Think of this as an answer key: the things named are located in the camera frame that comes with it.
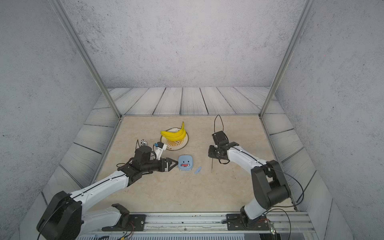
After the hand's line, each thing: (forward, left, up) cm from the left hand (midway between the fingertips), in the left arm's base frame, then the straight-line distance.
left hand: (176, 164), depth 79 cm
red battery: (+4, -4, -10) cm, 11 cm away
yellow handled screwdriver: (+3, -19, 0) cm, 20 cm away
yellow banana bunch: (+25, +3, -9) cm, 27 cm away
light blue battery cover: (+2, -11, -14) cm, 18 cm away
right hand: (+10, -20, -6) cm, 24 cm away
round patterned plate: (+20, +5, -12) cm, 24 cm away
